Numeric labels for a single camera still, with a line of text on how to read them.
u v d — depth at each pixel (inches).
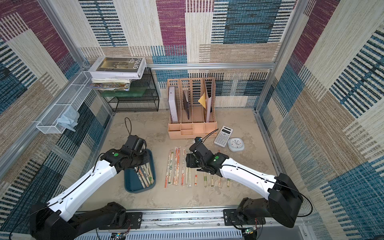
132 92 37.2
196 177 34.3
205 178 34.1
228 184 33.4
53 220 14.7
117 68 32.7
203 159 23.7
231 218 28.6
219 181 33.4
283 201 16.0
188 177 34.2
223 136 41.1
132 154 23.0
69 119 26.4
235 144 39.0
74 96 32.2
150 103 47.1
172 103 39.1
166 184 33.4
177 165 36.0
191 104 41.6
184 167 36.0
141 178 34.2
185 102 40.3
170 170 35.1
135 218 29.1
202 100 35.2
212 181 33.5
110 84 32.4
